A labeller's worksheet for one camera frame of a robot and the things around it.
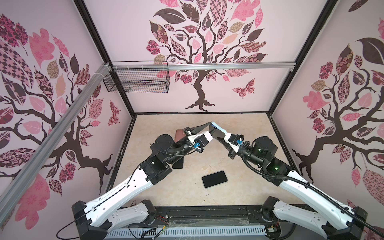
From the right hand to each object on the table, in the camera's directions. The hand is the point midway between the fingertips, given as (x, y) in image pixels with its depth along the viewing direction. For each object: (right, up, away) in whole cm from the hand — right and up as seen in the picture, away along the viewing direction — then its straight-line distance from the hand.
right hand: (220, 135), depth 63 cm
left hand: (-4, +4, -6) cm, 9 cm away
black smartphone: (0, -27, +23) cm, 36 cm away
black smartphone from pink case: (-21, -20, +29) cm, 41 cm away
